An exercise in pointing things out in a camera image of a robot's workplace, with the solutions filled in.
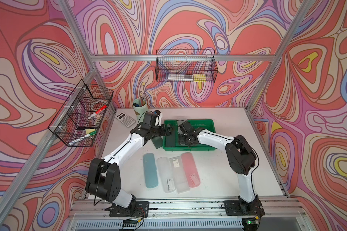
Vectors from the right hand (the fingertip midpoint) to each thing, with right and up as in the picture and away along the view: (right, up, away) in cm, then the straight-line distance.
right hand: (184, 144), depth 96 cm
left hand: (-10, +11, -11) cm, 19 cm away
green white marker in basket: (-48, +9, -25) cm, 55 cm away
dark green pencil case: (-9, +3, +2) cm, 10 cm away
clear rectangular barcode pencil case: (-3, -17, -13) cm, 22 cm away
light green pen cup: (-32, +25, +6) cm, 41 cm away
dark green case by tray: (-18, +1, +2) cm, 19 cm away
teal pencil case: (-21, -15, -10) cm, 28 cm away
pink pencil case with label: (+4, -18, -14) cm, 23 cm away
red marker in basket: (-45, +23, -20) cm, 54 cm away
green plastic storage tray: (+19, +13, +10) cm, 25 cm away
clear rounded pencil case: (-13, -13, -10) cm, 21 cm away
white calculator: (-45, +17, +15) cm, 51 cm away
